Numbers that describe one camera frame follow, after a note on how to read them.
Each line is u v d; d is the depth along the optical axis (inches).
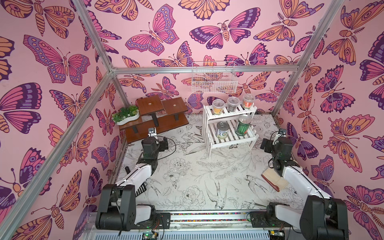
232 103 31.8
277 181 33.4
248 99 32.2
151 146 26.6
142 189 32.8
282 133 28.3
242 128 33.7
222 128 33.6
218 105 31.3
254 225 28.5
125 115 36.3
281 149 25.4
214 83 41.6
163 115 46.7
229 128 37.5
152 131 30.0
